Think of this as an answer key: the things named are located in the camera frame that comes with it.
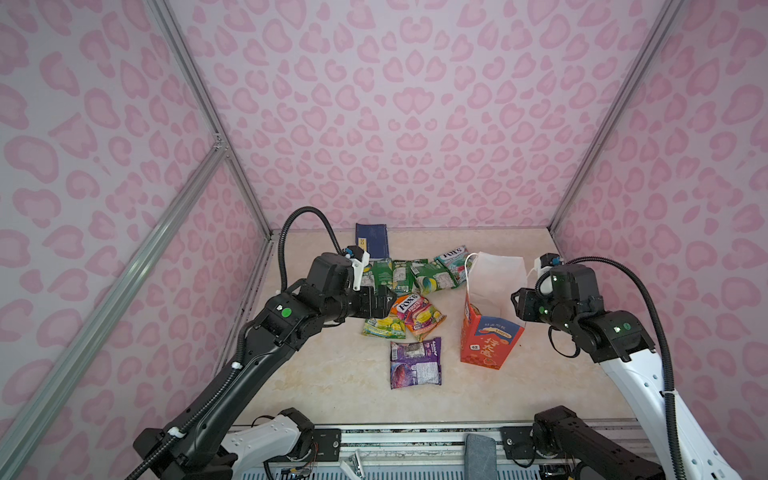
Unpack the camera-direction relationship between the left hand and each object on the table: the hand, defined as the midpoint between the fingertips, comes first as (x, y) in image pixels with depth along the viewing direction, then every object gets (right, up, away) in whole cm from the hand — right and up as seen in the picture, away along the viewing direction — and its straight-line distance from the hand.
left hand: (383, 291), depth 67 cm
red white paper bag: (+25, -8, +2) cm, 26 cm away
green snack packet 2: (+14, +1, +32) cm, 36 cm away
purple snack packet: (+8, -22, +17) cm, 29 cm away
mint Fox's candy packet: (+24, +5, +39) cm, 46 cm away
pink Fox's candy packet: (+10, -11, +25) cm, 30 cm away
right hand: (+32, -1, +3) cm, 32 cm away
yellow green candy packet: (+1, -14, +24) cm, 27 cm away
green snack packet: (+3, +1, +36) cm, 36 cm away
